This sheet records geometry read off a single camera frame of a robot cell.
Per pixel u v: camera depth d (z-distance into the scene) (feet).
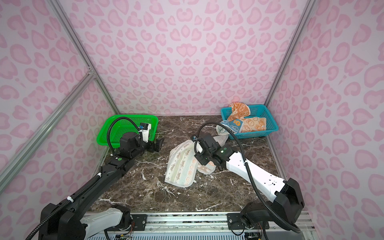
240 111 3.60
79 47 2.68
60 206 1.33
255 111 3.75
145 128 2.24
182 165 2.99
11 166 1.70
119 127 3.71
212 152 1.86
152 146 2.33
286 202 1.28
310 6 2.27
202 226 2.38
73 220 1.26
